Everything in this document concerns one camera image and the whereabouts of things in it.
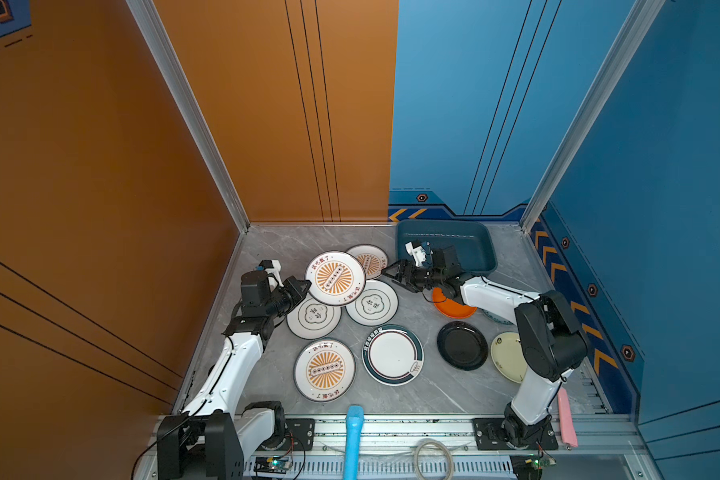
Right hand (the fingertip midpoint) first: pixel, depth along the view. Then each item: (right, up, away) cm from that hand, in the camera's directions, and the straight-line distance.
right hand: (385, 277), depth 87 cm
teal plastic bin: (+34, +12, +26) cm, 44 cm away
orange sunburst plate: (-14, 0, -3) cm, 14 cm away
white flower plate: (-23, -14, +6) cm, 27 cm away
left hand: (-21, 0, -5) cm, 21 cm away
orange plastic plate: (+21, -11, +7) cm, 24 cm away
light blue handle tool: (-8, -36, -15) cm, 40 cm away
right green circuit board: (+33, -44, -17) cm, 58 cm away
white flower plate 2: (-2, -10, +9) cm, 14 cm away
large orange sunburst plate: (-18, -26, -4) cm, 32 cm away
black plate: (+22, -20, -1) cm, 30 cm away
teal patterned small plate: (+21, -5, -29) cm, 36 cm away
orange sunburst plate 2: (-4, +5, +21) cm, 22 cm away
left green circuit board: (-28, -44, -17) cm, 54 cm away
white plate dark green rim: (+2, -23, -2) cm, 23 cm away
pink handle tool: (+46, -35, -12) cm, 59 cm away
